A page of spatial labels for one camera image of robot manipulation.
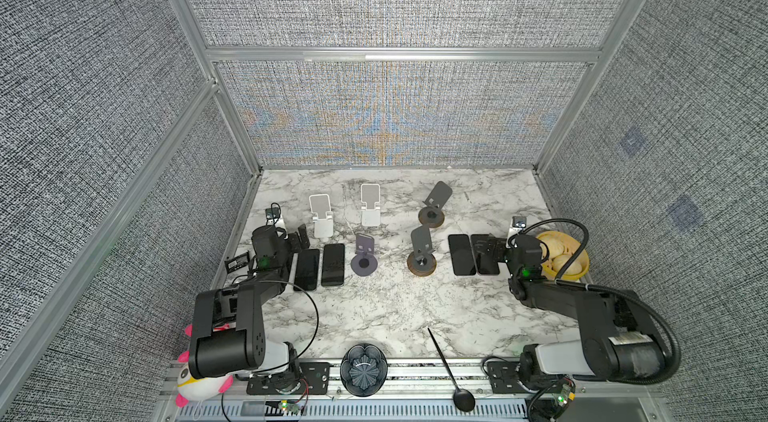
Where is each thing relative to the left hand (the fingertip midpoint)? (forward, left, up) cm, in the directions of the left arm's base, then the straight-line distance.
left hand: (293, 224), depth 92 cm
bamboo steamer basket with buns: (-10, -81, -3) cm, 82 cm away
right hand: (-4, -66, 0) cm, 66 cm away
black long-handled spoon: (-46, -44, -8) cm, 65 cm away
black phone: (-11, -4, -9) cm, 15 cm away
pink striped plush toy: (-42, +19, -5) cm, 46 cm away
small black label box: (-8, +17, -7) cm, 21 cm away
